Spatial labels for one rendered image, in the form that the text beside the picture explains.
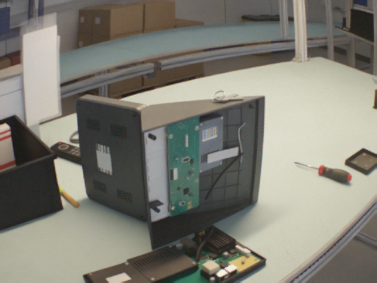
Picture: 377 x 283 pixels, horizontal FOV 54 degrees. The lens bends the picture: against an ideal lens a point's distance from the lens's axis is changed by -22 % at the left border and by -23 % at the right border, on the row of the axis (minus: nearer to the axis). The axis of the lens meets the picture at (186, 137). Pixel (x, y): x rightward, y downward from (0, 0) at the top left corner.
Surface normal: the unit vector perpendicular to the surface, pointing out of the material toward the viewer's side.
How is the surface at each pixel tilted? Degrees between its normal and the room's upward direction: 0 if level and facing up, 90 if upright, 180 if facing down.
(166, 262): 0
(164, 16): 90
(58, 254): 0
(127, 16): 90
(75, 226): 0
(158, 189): 90
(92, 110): 90
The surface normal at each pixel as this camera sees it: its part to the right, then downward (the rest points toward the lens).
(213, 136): 0.63, 0.30
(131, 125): -0.52, 0.34
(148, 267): -0.01, -0.92
